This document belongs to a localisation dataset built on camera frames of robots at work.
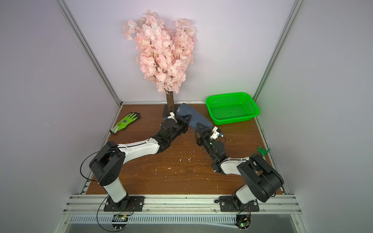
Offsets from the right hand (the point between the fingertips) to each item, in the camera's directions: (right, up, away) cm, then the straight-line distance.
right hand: (196, 125), depth 77 cm
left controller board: (-40, -49, -5) cm, 63 cm away
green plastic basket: (+31, +11, +40) cm, 52 cm away
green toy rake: (+44, -18, +15) cm, 50 cm away
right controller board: (+23, -48, -7) cm, 53 cm away
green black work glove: (-54, -2, +29) cm, 62 cm away
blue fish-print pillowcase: (-7, +9, +5) cm, 12 cm away
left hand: (-1, +6, +2) cm, 6 cm away
